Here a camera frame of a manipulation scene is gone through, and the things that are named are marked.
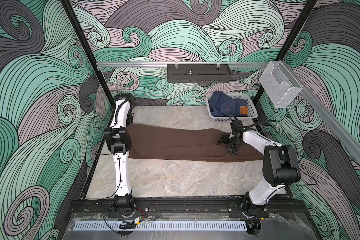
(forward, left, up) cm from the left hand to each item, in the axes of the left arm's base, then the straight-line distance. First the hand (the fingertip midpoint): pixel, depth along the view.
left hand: (122, 123), depth 94 cm
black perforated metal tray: (+29, -49, +19) cm, 60 cm away
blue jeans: (+22, -69, -3) cm, 72 cm away
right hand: (-10, -64, -8) cm, 65 cm away
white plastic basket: (+16, -90, -3) cm, 92 cm away
